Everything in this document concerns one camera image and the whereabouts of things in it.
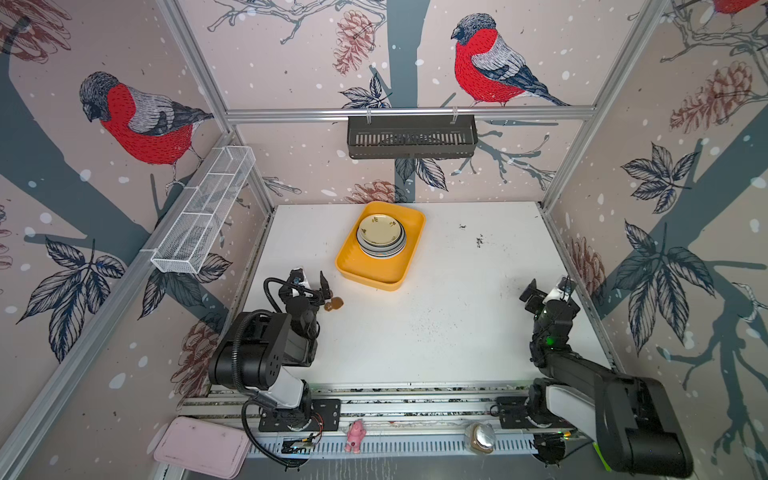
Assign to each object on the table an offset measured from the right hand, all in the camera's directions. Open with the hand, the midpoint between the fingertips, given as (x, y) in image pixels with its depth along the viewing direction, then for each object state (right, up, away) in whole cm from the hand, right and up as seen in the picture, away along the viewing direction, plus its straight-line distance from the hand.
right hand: (550, 289), depth 85 cm
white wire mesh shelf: (-97, +20, -9) cm, 99 cm away
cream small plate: (-51, +18, +22) cm, 58 cm away
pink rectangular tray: (-91, -33, -17) cm, 98 cm away
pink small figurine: (-55, -30, -16) cm, 65 cm away
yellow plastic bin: (-49, +2, +16) cm, 51 cm away
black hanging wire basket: (-39, +51, +21) cm, 67 cm away
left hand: (-73, +4, +3) cm, 73 cm away
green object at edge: (-15, -17, -42) cm, 48 cm away
